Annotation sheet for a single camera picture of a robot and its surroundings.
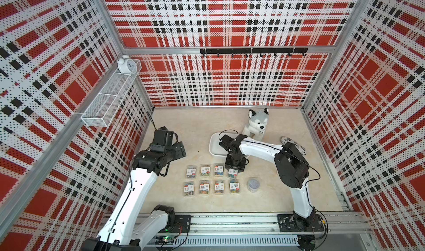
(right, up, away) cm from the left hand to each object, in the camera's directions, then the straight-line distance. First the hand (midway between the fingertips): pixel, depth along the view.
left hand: (179, 150), depth 76 cm
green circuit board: (-3, -37, -7) cm, 38 cm away
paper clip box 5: (+18, -13, +12) cm, 25 cm away
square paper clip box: (+26, -20, +6) cm, 33 cm away
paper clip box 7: (+4, -14, +12) cm, 18 cm away
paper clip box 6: (+11, -13, +12) cm, 21 cm away
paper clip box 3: (+4, -21, +6) cm, 22 cm away
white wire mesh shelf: (-45, +21, +13) cm, 52 cm away
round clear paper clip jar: (+36, -18, +6) cm, 41 cm away
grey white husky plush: (+40, +11, +16) cm, 44 cm away
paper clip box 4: (+26, -14, +10) cm, 31 cm away
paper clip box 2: (+11, -20, +6) cm, 24 cm away
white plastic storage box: (+16, -3, +21) cm, 26 cm away
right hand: (+27, -12, +13) cm, 32 cm away
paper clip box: (+19, -20, +6) cm, 28 cm away
